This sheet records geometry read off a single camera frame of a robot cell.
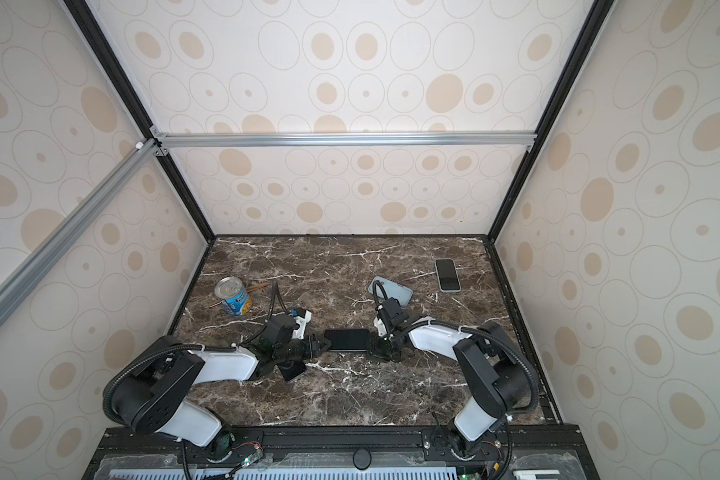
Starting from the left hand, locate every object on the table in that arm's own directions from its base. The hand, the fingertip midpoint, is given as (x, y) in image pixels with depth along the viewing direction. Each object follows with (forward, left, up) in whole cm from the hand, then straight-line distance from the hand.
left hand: (334, 342), depth 88 cm
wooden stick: (+20, +31, -2) cm, 37 cm away
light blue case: (+25, -42, -4) cm, 49 cm away
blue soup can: (+12, +31, +7) cm, 33 cm away
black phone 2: (-9, +11, +4) cm, 14 cm away
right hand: (-3, -10, -3) cm, 11 cm away
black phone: (+27, -39, -4) cm, 47 cm away
